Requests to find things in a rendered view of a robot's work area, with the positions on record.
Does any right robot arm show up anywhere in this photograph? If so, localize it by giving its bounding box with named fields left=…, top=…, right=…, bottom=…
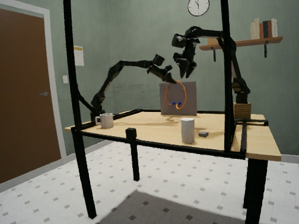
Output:
left=171, top=26, right=250, bottom=104

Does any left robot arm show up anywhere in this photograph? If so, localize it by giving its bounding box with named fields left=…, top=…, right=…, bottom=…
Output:
left=91, top=54, right=173, bottom=112

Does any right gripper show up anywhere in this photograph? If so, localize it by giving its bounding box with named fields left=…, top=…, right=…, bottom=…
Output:
left=176, top=49, right=197, bottom=78

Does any grey cup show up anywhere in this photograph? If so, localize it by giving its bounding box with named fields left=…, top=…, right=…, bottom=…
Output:
left=95, top=113, right=113, bottom=129

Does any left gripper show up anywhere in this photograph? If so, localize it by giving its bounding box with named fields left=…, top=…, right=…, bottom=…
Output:
left=156, top=68, right=177, bottom=84

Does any grey cylinder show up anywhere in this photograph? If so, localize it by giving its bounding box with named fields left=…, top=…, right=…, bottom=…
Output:
left=181, top=118, right=195, bottom=143

